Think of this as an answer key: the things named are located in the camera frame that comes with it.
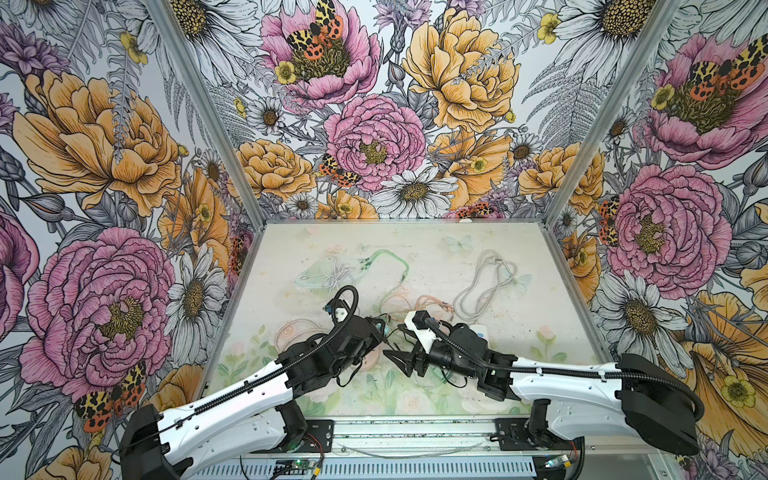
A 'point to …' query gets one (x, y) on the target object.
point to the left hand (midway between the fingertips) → (381, 334)
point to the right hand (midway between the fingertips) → (394, 347)
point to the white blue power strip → (480, 330)
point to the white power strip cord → (491, 273)
